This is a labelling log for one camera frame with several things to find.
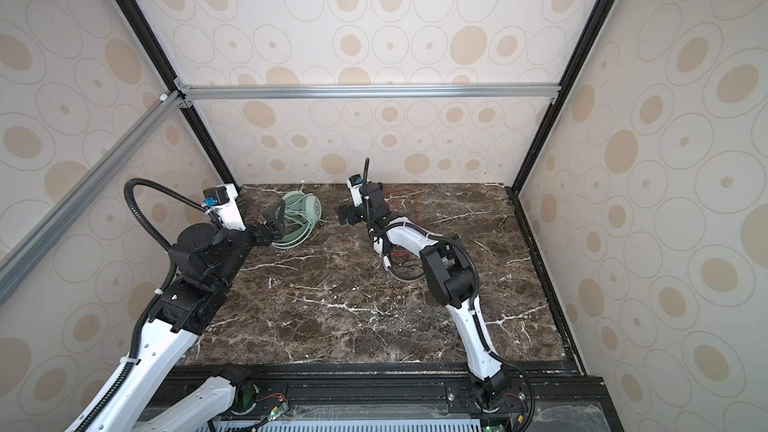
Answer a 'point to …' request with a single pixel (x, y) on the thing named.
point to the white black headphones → (403, 266)
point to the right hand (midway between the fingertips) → (348, 202)
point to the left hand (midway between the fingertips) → (272, 200)
